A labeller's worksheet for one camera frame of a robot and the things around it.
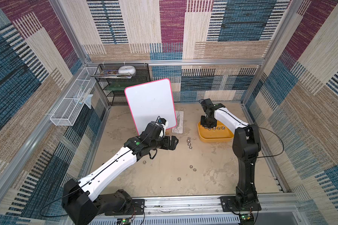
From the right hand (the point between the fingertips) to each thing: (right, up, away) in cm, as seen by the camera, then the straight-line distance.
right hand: (204, 123), depth 99 cm
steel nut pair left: (-11, -26, -12) cm, 30 cm away
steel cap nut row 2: (-12, -12, -1) cm, 17 cm away
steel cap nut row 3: (-11, -14, -3) cm, 18 cm away
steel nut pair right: (-9, -27, -13) cm, 32 cm away
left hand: (-23, -7, -23) cm, 34 cm away
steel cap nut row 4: (-10, -16, -4) cm, 19 cm away
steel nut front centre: (-19, -31, -16) cm, 40 cm away
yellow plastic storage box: (+7, -9, +1) cm, 12 cm away
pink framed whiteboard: (-37, +14, -15) cm, 42 cm away
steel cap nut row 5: (+4, -2, -10) cm, 11 cm away
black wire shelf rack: (-62, +25, -1) cm, 67 cm away
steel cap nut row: (-11, -10, 0) cm, 15 cm away
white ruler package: (-17, -3, +6) cm, 18 cm away
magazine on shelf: (-61, +32, -7) cm, 70 cm away
